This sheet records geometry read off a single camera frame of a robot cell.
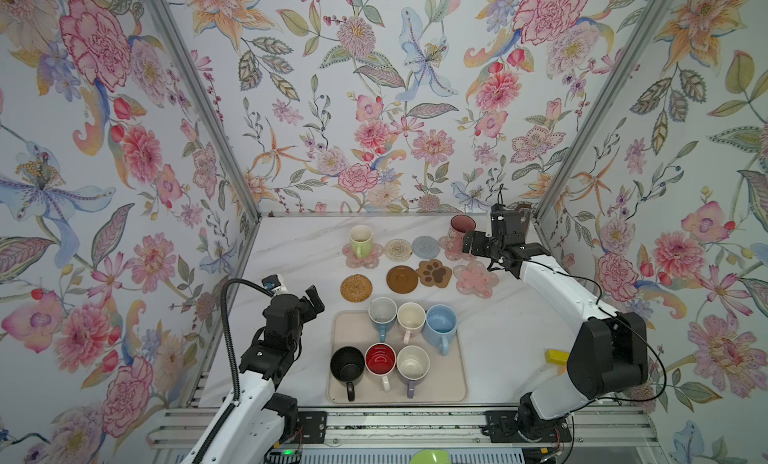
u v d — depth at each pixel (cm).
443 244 112
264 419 62
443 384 81
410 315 89
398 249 110
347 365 82
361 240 101
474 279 101
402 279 101
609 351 46
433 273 104
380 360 83
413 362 84
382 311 89
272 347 59
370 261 107
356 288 101
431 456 79
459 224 104
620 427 77
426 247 111
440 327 91
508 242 67
